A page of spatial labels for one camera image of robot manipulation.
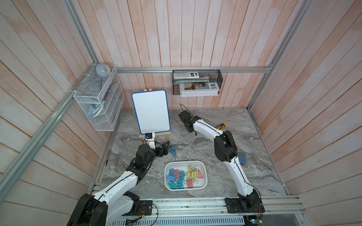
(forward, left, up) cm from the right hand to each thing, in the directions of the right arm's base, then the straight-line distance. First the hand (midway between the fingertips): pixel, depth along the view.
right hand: (194, 123), depth 106 cm
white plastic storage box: (-39, +7, -2) cm, 39 cm away
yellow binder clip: (-35, +4, -1) cm, 35 cm away
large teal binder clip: (-44, +10, -2) cm, 45 cm away
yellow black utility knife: (0, -21, -3) cm, 21 cm away
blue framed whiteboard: (-6, +28, +20) cm, 35 cm away
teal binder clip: (-44, +14, -2) cm, 46 cm away
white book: (+10, -1, +25) cm, 26 cm away
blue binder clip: (-37, +16, -2) cm, 40 cm away
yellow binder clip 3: (-36, +1, +2) cm, 36 cm away
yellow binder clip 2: (-39, +3, +1) cm, 39 cm away
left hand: (-24, +21, +10) cm, 33 cm away
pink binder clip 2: (-43, +4, -2) cm, 43 cm away
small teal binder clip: (-39, +9, -1) cm, 40 cm away
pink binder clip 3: (-39, -2, -1) cm, 39 cm away
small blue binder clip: (-40, +15, -1) cm, 43 cm away
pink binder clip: (-38, +12, 0) cm, 40 cm away
